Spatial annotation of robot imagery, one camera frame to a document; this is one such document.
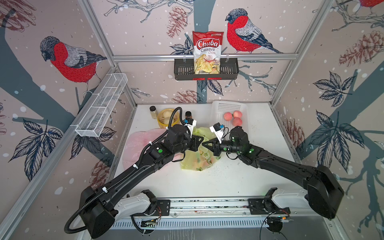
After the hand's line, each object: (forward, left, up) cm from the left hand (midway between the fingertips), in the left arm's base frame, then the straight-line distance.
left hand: (205, 136), depth 71 cm
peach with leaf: (+30, -19, -21) cm, 41 cm away
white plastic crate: (+38, -13, -20) cm, 45 cm away
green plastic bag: (-5, 0, -13) cm, 14 cm away
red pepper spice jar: (+28, +10, -17) cm, 35 cm away
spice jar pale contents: (+32, +36, -19) cm, 52 cm away
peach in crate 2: (+25, -24, -21) cm, 41 cm away
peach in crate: (+32, -26, -21) cm, 46 cm away
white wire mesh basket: (+5, +55, +5) cm, 55 cm away
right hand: (-1, +1, -5) cm, 5 cm away
